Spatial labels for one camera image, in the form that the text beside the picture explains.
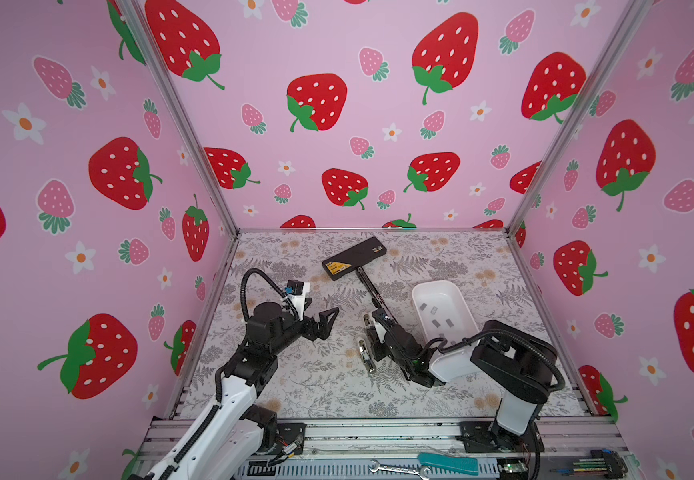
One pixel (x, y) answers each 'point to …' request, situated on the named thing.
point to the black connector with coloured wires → (602, 463)
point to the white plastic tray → (444, 311)
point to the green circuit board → (515, 467)
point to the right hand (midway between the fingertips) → (368, 329)
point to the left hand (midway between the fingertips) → (324, 304)
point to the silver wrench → (425, 471)
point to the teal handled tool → (460, 465)
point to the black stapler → (353, 259)
